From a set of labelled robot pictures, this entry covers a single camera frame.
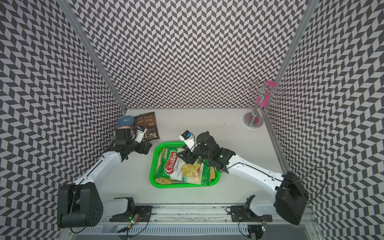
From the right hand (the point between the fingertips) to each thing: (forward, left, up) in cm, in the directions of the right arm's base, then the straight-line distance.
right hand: (181, 153), depth 73 cm
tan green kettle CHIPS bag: (-7, -14, -10) cm, 18 cm away
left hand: (+12, +25, -9) cm, 29 cm away
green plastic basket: (-3, +16, -10) cm, 19 cm away
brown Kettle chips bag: (+35, +29, -16) cm, 48 cm away
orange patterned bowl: (+28, +43, -14) cm, 53 cm away
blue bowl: (+35, +45, -15) cm, 59 cm away
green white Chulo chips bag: (-3, +5, -10) cm, 11 cm away
